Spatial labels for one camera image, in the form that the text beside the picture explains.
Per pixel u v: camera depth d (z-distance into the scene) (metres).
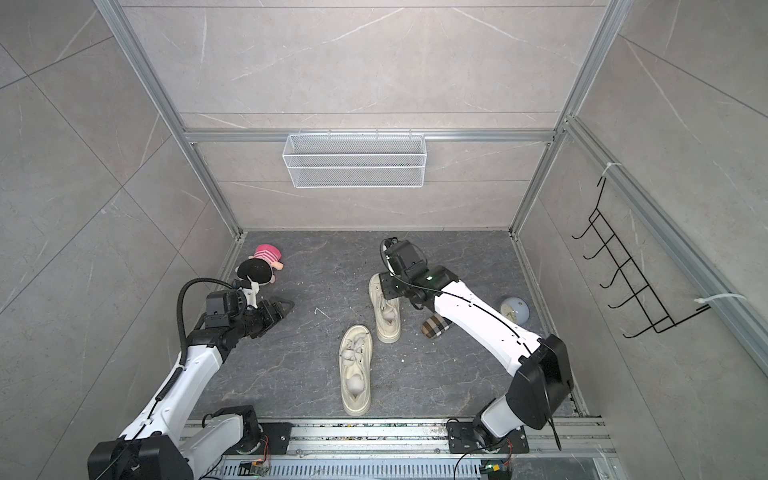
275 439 0.73
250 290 0.76
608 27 0.71
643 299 0.65
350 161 1.00
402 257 0.59
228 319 0.63
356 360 0.78
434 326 0.90
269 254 1.06
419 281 0.55
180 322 0.58
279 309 0.75
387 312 0.90
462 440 0.73
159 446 0.41
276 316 0.73
